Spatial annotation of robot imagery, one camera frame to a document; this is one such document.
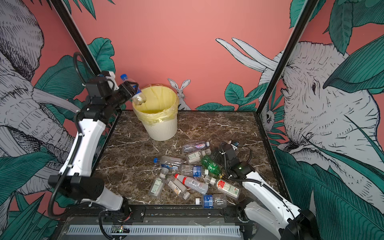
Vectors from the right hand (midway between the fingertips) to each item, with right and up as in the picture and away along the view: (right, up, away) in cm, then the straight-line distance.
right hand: (215, 152), depth 81 cm
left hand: (-40, +35, -12) cm, 54 cm away
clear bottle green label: (-31, -17, -2) cm, 35 cm away
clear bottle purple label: (-11, +1, +14) cm, 18 cm away
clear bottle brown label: (-20, -18, -3) cm, 27 cm away
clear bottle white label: (-11, -5, +9) cm, 15 cm away
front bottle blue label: (-2, -23, -8) cm, 25 cm away
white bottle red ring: (-12, -18, -2) cm, 21 cm away
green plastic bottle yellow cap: (0, -10, +5) cm, 11 cm away
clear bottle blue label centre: (-12, -11, +3) cm, 17 cm away
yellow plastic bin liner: (-36, +28, +26) cm, 53 cm away
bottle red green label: (+7, -19, -5) cm, 21 cm away
